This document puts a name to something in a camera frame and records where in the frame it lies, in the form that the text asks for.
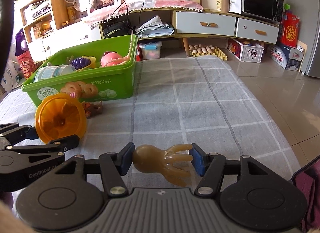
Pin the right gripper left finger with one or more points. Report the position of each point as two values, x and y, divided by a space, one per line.
113 166

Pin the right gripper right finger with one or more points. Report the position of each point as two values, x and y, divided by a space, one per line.
210 167

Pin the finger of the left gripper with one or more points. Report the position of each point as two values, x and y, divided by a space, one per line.
22 133
60 145

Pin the orange plastic toy plate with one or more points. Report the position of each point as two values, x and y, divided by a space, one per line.
60 116

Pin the amber rubber hand toy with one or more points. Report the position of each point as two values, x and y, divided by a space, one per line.
150 159

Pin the small brown monkey figurine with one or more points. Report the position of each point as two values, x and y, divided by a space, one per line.
92 109

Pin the clear cotton swab jar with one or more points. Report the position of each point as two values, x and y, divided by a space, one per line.
48 72

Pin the purple toy grapes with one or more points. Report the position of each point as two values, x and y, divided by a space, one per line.
80 63

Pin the yellow plastic toy bowl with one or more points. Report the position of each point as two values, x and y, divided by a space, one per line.
93 60

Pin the pink rubber gourd toy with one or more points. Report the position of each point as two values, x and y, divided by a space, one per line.
110 59

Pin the grey checked tablecloth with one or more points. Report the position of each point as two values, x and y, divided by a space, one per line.
197 101

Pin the red printed bag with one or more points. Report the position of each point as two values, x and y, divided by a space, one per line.
26 64

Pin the green plastic cookie bin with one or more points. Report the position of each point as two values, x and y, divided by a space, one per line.
94 84

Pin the wooden shelf unit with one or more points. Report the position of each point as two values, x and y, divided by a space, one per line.
47 28

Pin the egg tray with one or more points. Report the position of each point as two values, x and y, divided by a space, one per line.
198 50

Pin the white illustrated carton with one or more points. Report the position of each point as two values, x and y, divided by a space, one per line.
245 51

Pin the black bag on shelf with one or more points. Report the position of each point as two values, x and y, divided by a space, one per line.
116 29

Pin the damon printed carton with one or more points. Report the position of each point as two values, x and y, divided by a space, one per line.
289 58

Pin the pink lace cloth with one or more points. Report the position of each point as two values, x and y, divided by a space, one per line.
104 15

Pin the white desk fan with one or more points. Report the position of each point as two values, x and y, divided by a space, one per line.
83 5

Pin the white drawer cabinet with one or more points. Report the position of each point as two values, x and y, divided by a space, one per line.
190 24

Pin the red gift box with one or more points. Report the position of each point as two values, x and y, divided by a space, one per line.
290 30

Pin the black microwave oven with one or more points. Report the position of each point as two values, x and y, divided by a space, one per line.
271 10

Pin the silver refrigerator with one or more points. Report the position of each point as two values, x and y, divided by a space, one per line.
310 35

